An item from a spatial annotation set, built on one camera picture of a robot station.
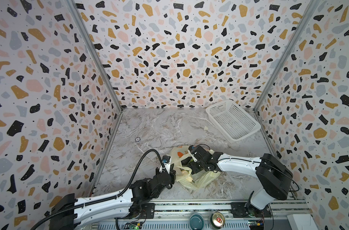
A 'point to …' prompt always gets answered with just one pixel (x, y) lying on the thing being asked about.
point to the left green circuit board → (133, 225)
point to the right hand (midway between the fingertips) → (189, 164)
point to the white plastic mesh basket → (231, 119)
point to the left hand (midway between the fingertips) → (175, 164)
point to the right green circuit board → (256, 224)
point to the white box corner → (302, 222)
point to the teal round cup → (196, 222)
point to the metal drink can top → (217, 220)
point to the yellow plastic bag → (184, 173)
